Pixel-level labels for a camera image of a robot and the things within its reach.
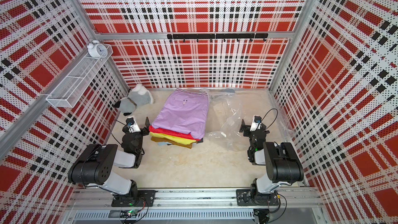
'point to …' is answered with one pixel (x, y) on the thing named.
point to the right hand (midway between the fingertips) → (252, 119)
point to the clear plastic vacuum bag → (225, 112)
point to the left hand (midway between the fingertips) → (143, 118)
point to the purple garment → (184, 110)
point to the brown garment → (158, 139)
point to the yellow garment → (173, 139)
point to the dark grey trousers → (201, 141)
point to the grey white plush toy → (139, 96)
